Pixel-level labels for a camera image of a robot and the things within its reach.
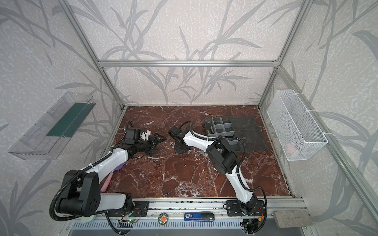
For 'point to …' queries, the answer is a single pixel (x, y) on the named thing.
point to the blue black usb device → (199, 217)
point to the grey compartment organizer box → (222, 127)
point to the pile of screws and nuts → (198, 154)
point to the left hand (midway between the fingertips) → (163, 142)
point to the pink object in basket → (290, 146)
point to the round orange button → (163, 218)
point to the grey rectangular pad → (292, 218)
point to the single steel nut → (171, 143)
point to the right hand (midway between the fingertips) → (182, 148)
